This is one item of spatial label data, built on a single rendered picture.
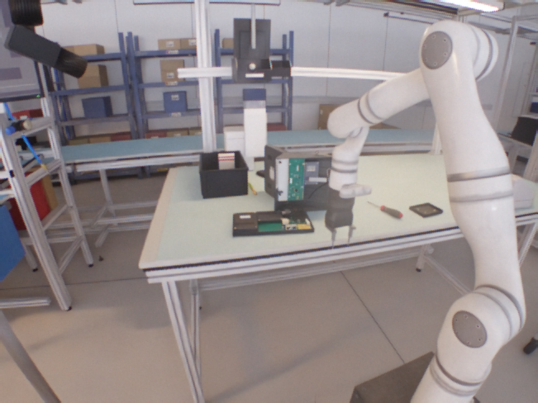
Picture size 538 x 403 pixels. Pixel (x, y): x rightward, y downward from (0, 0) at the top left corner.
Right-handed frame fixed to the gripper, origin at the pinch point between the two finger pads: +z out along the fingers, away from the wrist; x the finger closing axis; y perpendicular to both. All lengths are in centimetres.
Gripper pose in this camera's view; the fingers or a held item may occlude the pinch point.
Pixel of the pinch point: (340, 247)
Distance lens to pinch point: 84.3
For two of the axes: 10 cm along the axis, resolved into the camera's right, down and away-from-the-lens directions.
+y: -3.2, -3.9, 8.6
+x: -9.5, 1.3, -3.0
